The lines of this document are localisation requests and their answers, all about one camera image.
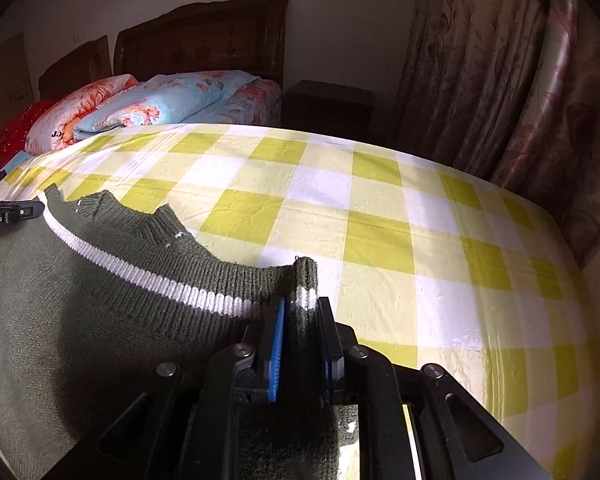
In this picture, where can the floral curtain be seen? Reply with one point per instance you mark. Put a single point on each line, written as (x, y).
(505, 85)

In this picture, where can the pink floral quilt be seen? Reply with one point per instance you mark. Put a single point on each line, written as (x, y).
(65, 115)

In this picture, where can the dark wooden nightstand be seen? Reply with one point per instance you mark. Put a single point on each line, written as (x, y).
(325, 107)

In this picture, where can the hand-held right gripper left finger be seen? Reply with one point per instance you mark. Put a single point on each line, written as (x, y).
(275, 355)

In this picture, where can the small wooden headboard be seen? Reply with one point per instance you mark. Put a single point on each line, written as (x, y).
(75, 70)

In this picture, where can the light blue floral quilt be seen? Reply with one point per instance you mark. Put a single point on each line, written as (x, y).
(165, 100)

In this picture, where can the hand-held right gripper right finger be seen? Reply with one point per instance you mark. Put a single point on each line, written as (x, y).
(336, 360)

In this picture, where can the yellow checked bed sheet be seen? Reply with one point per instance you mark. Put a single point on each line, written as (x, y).
(380, 220)

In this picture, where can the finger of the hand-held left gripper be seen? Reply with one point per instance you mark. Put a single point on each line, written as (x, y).
(10, 212)

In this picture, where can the green knit sweater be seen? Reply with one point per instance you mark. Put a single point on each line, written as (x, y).
(105, 320)

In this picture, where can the red blanket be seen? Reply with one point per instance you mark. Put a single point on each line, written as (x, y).
(10, 135)

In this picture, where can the cardboard box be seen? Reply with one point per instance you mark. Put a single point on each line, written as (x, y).
(2, 85)

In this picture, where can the large wooden headboard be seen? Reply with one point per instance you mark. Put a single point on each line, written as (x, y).
(205, 40)

